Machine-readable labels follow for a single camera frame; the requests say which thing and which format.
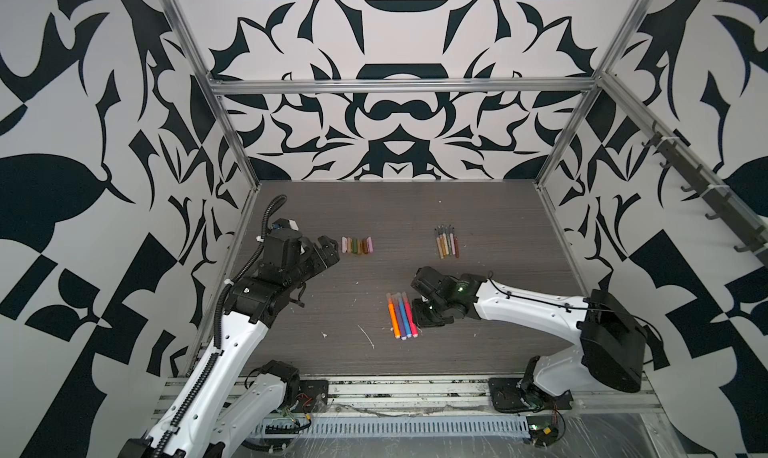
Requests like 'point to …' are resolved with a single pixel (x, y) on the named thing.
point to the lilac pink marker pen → (452, 241)
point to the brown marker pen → (445, 240)
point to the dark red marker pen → (456, 246)
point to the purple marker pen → (399, 317)
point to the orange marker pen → (397, 333)
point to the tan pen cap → (349, 244)
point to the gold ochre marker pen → (442, 245)
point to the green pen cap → (355, 245)
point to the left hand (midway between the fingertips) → (324, 245)
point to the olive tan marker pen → (448, 241)
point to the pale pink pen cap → (344, 244)
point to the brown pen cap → (364, 246)
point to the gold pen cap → (359, 246)
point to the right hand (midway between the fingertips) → (413, 321)
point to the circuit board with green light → (542, 430)
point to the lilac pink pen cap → (369, 245)
